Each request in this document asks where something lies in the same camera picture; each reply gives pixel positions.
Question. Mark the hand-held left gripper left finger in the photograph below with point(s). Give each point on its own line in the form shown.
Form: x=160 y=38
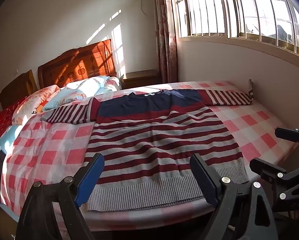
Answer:
x=89 y=180

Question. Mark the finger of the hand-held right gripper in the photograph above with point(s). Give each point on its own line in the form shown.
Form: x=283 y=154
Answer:
x=264 y=167
x=289 y=133

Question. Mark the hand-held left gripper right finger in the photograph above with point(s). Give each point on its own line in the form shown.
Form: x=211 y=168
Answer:
x=205 y=180

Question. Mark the red grey striped navy sweater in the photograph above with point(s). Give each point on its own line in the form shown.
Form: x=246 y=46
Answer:
x=159 y=140

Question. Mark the bed with pink checked sheet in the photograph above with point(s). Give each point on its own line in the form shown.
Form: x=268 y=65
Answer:
x=49 y=147

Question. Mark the light blue floral quilt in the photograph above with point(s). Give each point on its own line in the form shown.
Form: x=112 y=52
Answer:
x=79 y=90

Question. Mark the orange floral pillow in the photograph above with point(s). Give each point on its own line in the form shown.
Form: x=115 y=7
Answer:
x=29 y=105

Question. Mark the red patterned blanket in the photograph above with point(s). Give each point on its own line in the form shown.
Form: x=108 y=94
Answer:
x=2 y=120

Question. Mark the wooden nightstand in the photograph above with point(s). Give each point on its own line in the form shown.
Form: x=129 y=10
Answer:
x=142 y=78

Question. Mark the carved orange wooden headboard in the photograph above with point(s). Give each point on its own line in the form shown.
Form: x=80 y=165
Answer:
x=74 y=65

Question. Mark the plain dark wooden headboard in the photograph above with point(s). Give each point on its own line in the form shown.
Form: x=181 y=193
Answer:
x=17 y=87

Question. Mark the window with white bars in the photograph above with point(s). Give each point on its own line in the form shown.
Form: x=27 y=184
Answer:
x=227 y=7

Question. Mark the pink floral curtain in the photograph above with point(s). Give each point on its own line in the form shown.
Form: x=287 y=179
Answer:
x=165 y=35

